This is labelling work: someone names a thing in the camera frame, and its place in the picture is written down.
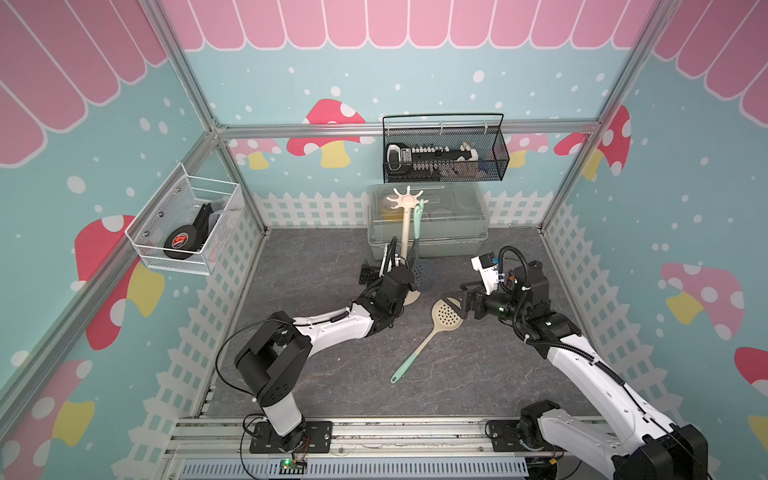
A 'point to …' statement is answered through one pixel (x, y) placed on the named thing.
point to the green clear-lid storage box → (456, 217)
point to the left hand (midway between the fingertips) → (383, 265)
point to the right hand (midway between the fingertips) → (452, 291)
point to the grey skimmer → (424, 271)
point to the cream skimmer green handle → (444, 318)
